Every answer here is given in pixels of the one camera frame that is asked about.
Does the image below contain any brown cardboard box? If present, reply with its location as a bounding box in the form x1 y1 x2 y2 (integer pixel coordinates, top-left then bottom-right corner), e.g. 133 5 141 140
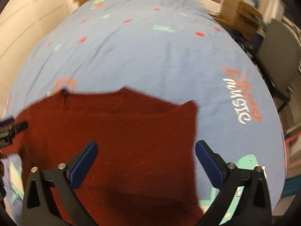
211 0 262 39

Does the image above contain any blue dinosaur print bedsheet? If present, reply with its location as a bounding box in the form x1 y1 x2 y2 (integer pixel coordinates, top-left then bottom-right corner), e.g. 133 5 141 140
1 0 285 225

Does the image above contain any dark red knit sweater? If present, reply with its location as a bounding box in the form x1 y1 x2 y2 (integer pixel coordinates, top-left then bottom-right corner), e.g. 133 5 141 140
3 88 203 225

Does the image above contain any grey office chair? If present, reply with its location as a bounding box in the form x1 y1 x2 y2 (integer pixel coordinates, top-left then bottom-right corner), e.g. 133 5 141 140
252 19 300 112

